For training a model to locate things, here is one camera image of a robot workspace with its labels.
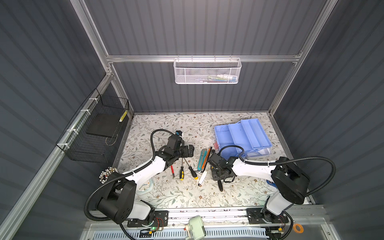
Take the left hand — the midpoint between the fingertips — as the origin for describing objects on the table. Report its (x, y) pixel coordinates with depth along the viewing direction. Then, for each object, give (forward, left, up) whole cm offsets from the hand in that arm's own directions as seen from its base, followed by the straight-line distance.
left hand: (187, 147), depth 88 cm
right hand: (-14, -17, -11) cm, 25 cm away
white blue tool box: (+3, -37, +2) cm, 37 cm away
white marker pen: (-15, -8, -10) cm, 20 cm away
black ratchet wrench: (-20, -18, -9) cm, 28 cm away
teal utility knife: (+1, -10, -9) cm, 14 cm away
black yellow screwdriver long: (-12, -3, -10) cm, 16 cm away
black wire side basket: (-2, +46, +17) cm, 49 cm away
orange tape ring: (-43, -53, -8) cm, 68 cm away
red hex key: (-9, +9, -10) cm, 17 cm away
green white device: (-40, -3, -6) cm, 40 cm away
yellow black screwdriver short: (-11, +4, -9) cm, 15 cm away
